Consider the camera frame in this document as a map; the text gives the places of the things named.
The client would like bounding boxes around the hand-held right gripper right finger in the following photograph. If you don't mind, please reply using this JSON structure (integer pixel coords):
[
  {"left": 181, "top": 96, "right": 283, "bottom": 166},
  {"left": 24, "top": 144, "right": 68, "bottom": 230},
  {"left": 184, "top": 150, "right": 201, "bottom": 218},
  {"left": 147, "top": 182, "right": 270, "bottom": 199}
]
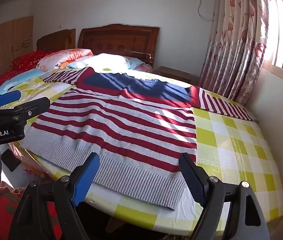
[{"left": 179, "top": 152, "right": 272, "bottom": 240}]

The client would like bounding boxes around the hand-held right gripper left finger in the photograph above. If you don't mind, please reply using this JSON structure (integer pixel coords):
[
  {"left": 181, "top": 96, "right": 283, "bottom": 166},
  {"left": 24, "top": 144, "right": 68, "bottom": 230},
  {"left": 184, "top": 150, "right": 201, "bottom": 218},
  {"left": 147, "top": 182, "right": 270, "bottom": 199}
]
[{"left": 8, "top": 152, "right": 100, "bottom": 240}]

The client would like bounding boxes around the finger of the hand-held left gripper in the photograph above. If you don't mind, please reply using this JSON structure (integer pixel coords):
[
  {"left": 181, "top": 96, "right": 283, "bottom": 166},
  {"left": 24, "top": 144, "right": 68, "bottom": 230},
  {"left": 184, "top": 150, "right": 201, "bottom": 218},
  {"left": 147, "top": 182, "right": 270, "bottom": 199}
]
[
  {"left": 0, "top": 91, "right": 22, "bottom": 117},
  {"left": 0, "top": 97, "right": 50, "bottom": 121}
]

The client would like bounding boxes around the red grey striped sweater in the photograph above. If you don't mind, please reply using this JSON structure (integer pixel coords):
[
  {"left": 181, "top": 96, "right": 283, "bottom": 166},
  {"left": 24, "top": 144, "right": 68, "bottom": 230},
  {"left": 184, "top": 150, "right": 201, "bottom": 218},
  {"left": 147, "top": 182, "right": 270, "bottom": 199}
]
[{"left": 19, "top": 66, "right": 253, "bottom": 212}]

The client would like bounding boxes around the light blue cartoon blanket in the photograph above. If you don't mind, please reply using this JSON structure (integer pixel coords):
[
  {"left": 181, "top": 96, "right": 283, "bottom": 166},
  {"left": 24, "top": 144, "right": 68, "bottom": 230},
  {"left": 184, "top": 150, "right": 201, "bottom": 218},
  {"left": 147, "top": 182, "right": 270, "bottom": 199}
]
[{"left": 0, "top": 69, "right": 44, "bottom": 97}]

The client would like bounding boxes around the black flat device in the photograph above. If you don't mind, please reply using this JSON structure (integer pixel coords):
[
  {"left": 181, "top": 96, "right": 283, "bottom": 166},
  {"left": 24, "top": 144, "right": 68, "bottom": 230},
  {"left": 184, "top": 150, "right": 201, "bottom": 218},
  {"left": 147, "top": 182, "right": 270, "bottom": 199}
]
[{"left": 1, "top": 149, "right": 22, "bottom": 172}]

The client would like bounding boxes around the red patterned blanket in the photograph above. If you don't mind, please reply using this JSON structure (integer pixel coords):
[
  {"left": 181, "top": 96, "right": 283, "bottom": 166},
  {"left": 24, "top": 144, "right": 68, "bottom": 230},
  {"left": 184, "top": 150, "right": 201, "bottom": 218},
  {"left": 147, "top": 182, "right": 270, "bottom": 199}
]
[{"left": 0, "top": 50, "right": 57, "bottom": 92}]

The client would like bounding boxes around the white floral bedsheet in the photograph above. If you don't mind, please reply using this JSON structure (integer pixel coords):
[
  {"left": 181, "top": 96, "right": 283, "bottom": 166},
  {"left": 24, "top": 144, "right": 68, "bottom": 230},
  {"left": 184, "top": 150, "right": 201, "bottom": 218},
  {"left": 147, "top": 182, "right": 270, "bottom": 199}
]
[{"left": 8, "top": 141, "right": 55, "bottom": 180}]

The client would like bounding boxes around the yellow green checked cloth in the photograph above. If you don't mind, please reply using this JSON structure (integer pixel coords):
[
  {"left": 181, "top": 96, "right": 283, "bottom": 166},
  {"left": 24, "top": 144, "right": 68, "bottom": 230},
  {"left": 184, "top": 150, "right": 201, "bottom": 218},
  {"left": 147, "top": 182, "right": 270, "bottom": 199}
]
[{"left": 0, "top": 67, "right": 283, "bottom": 237}]

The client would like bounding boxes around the wooden table leg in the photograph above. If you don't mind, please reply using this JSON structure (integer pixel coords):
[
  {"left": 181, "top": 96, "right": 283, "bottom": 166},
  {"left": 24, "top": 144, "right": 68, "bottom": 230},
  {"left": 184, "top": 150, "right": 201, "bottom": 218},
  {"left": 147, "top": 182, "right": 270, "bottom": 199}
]
[{"left": 105, "top": 216, "right": 122, "bottom": 233}]

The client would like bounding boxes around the light wooden wardrobe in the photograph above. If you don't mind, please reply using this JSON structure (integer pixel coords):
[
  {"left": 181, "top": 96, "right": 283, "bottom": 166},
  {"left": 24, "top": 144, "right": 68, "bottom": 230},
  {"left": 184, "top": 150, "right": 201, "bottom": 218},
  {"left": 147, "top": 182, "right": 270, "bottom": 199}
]
[{"left": 0, "top": 16, "right": 34, "bottom": 67}]

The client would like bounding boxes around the pink orange floral pillow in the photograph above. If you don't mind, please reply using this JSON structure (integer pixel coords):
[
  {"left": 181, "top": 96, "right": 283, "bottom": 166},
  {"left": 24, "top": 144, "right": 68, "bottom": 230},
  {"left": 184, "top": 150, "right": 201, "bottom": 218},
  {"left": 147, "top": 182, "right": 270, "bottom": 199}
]
[{"left": 36, "top": 49, "right": 93, "bottom": 70}]

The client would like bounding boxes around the plain wooden headboard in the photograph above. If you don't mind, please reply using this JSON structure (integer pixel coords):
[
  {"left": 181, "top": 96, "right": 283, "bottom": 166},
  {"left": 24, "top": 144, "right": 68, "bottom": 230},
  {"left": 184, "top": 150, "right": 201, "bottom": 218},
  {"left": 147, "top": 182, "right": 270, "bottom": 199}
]
[{"left": 36, "top": 29, "right": 76, "bottom": 53}]

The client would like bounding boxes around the person's red floral jacket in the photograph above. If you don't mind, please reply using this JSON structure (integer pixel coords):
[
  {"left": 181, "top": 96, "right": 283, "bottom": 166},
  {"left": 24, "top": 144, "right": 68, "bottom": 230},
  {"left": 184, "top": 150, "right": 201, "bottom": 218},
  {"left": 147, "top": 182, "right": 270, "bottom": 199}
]
[{"left": 0, "top": 190, "right": 62, "bottom": 240}]

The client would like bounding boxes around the light blue pillow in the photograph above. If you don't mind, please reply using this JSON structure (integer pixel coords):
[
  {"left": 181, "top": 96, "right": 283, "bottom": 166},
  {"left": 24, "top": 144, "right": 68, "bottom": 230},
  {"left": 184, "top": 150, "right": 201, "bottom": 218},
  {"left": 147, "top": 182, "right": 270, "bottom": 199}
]
[{"left": 66, "top": 53, "right": 144, "bottom": 71}]

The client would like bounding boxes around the wooden nightstand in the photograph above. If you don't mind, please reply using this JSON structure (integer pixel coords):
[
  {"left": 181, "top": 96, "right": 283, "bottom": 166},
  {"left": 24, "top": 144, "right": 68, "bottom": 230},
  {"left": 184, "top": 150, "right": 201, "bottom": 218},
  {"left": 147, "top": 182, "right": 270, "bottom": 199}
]
[{"left": 156, "top": 66, "right": 192, "bottom": 83}]

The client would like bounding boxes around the carved dark wooden headboard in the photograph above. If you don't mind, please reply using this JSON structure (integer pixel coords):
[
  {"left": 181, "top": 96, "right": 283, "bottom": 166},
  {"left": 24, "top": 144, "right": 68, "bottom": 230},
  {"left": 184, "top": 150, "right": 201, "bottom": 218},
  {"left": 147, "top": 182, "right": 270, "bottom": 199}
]
[{"left": 78, "top": 24, "right": 160, "bottom": 67}]

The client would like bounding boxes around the pink floral curtain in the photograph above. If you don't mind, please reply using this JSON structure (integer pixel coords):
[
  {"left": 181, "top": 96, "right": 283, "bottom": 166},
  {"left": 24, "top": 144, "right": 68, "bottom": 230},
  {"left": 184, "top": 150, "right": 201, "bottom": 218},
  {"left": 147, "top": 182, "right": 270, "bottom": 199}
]
[{"left": 199, "top": 0, "right": 268, "bottom": 103}]

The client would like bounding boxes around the thin wall cable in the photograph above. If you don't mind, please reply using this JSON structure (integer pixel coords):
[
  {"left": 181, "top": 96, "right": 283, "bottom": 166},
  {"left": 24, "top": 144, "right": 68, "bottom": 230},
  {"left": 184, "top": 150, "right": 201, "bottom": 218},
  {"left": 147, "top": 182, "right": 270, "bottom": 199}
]
[{"left": 198, "top": 0, "right": 216, "bottom": 22}]

